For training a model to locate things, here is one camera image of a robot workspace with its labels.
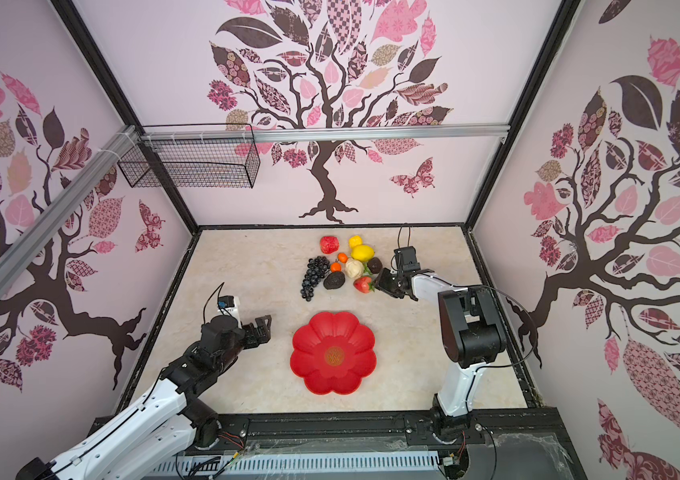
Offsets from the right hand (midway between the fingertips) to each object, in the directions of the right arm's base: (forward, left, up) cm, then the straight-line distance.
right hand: (377, 280), depth 98 cm
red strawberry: (-1, +4, -1) cm, 5 cm away
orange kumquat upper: (+11, +12, -1) cm, 16 cm away
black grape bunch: (+6, +21, -1) cm, 22 cm away
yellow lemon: (+13, +4, -1) cm, 13 cm away
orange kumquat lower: (+7, +14, -2) cm, 16 cm away
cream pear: (+5, +8, 0) cm, 9 cm away
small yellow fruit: (+18, +7, -1) cm, 20 cm away
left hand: (-19, +35, +6) cm, 40 cm away
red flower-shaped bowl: (-23, +15, -5) cm, 28 cm away
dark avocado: (+1, +15, -1) cm, 15 cm away
